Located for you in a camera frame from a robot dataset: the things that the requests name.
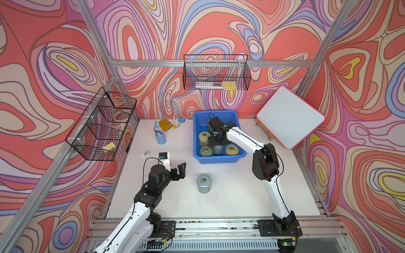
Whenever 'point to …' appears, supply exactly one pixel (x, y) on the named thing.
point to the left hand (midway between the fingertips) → (179, 164)
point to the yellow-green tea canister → (232, 149)
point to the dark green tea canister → (210, 128)
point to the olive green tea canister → (203, 138)
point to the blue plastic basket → (200, 120)
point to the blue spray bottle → (160, 136)
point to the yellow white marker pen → (174, 123)
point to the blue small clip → (181, 120)
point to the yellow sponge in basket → (109, 146)
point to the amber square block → (165, 124)
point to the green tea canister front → (206, 151)
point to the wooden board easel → (265, 129)
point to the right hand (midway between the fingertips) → (218, 145)
